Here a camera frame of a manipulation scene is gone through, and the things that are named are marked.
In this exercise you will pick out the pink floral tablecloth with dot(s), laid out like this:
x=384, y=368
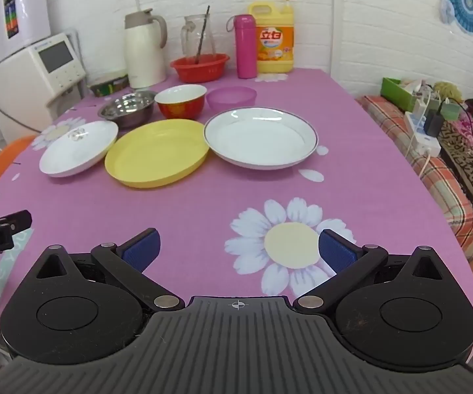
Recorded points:
x=203, y=213

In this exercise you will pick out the yellow loofah sponge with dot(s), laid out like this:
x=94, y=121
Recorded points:
x=447, y=90

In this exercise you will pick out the purple plastic bowl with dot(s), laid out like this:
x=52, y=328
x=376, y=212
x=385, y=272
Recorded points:
x=231, y=98

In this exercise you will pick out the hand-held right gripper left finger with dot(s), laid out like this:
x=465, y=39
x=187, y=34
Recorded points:
x=141, y=251

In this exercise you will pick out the yellow plastic plate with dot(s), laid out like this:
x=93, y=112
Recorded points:
x=156, y=154

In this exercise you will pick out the white thermal carafe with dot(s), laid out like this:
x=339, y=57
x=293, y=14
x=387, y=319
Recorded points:
x=142, y=53

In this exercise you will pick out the stainless steel bowl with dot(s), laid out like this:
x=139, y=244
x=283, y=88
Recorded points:
x=127, y=108

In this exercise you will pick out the white plate with flower print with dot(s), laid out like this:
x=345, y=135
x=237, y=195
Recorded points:
x=76, y=152

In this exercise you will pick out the white plate with gold rim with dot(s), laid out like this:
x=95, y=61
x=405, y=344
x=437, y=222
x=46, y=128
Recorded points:
x=261, y=139

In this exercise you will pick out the plaid blanket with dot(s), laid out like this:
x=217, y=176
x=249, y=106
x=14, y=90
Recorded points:
x=437, y=180

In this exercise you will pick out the glass pitcher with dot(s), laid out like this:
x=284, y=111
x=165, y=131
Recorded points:
x=189, y=35

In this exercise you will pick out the white wall water purifier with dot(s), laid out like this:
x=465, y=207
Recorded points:
x=25, y=12

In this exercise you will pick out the black charger plug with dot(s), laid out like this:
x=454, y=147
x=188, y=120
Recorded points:
x=435, y=125

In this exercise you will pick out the white power strip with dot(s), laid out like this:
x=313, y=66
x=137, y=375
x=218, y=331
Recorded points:
x=419, y=139

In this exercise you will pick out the green instant noodle bowl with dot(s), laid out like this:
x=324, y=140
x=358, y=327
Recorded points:
x=107, y=85

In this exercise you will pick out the red ceramic bowl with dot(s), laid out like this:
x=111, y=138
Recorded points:
x=179, y=104

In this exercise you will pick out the white water dispenser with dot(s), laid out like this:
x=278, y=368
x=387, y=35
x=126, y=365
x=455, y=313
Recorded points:
x=19, y=86

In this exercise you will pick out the red plastic basket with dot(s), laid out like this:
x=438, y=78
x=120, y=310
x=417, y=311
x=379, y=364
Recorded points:
x=199, y=72

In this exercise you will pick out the leopard print cloth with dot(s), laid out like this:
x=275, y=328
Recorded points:
x=472, y=168

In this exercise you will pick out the pink thermos bottle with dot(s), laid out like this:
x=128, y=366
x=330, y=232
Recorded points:
x=245, y=47

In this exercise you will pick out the dark stirring stick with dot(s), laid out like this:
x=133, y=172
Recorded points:
x=202, y=33

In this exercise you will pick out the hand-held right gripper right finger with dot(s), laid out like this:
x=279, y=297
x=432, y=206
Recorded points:
x=337, y=251

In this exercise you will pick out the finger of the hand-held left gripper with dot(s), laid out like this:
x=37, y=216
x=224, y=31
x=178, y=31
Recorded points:
x=10, y=221

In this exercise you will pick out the yellow detergent bottle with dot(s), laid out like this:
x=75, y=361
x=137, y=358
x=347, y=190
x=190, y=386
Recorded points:
x=275, y=41

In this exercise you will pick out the green storage box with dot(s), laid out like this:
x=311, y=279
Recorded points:
x=394, y=94

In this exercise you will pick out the orange plastic basin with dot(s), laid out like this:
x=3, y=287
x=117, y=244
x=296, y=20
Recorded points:
x=4, y=160

